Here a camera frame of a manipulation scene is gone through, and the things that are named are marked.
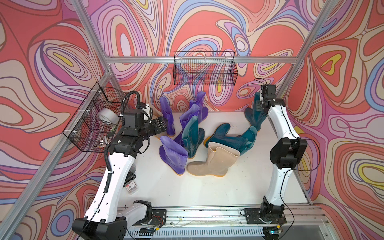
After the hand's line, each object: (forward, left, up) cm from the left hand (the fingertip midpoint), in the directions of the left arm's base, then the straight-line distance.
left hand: (163, 121), depth 70 cm
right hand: (+22, -59, -10) cm, 64 cm away
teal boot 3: (0, -45, -9) cm, 46 cm away
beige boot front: (-11, -27, -16) cm, 34 cm away
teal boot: (+22, -57, -21) cm, 64 cm away
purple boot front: (-11, -5, -12) cm, 18 cm away
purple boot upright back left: (+14, 0, -17) cm, 22 cm away
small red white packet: (-20, +20, -33) cm, 43 cm away
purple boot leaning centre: (+20, -14, -11) cm, 27 cm away
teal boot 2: (+10, -31, -25) cm, 41 cm away
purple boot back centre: (+43, -22, -33) cm, 58 cm away
